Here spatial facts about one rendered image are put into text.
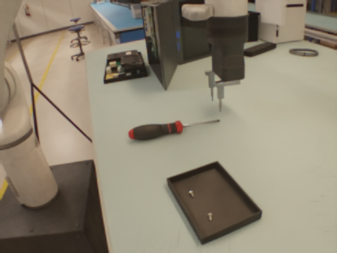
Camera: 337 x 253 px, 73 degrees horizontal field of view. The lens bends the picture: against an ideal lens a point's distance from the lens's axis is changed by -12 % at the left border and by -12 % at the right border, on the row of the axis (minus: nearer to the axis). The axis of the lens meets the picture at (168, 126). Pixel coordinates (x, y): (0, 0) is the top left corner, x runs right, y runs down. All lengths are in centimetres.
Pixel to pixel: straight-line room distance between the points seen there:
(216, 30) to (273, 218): 31
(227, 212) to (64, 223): 36
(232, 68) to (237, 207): 24
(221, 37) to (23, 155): 43
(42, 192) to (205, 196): 38
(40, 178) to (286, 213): 47
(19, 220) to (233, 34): 58
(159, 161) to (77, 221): 24
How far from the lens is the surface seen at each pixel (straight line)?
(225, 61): 46
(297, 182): 38
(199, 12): 42
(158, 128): 45
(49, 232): 57
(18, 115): 55
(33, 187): 59
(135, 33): 230
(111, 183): 39
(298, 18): 115
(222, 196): 34
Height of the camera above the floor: 125
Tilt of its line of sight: 31 degrees down
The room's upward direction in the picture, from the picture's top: 7 degrees counter-clockwise
